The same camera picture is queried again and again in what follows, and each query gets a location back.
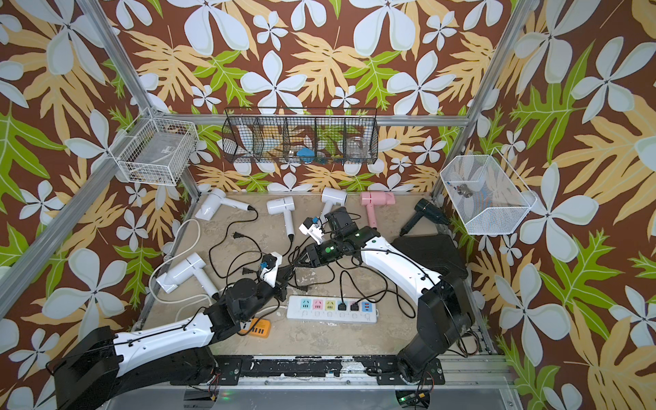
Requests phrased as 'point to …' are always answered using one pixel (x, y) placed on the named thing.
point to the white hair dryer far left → (212, 202)
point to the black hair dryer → (424, 207)
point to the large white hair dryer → (192, 266)
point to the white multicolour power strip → (312, 308)
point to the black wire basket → (304, 136)
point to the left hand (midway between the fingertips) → (294, 264)
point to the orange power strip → (262, 328)
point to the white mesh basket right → (489, 197)
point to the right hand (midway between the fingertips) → (298, 261)
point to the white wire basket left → (159, 155)
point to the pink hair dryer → (371, 199)
